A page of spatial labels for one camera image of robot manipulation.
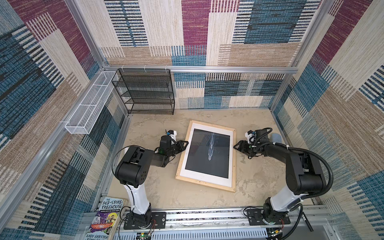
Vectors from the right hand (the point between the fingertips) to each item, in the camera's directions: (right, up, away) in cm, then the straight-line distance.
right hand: (237, 149), depth 95 cm
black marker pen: (+26, -29, -22) cm, 44 cm away
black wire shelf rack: (-62, +40, +16) cm, 76 cm away
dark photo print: (-18, -2, -1) cm, 18 cm away
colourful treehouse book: (-69, -29, -22) cm, 78 cm away
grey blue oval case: (+28, +7, +7) cm, 29 cm away
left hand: (-31, +5, +2) cm, 31 cm away
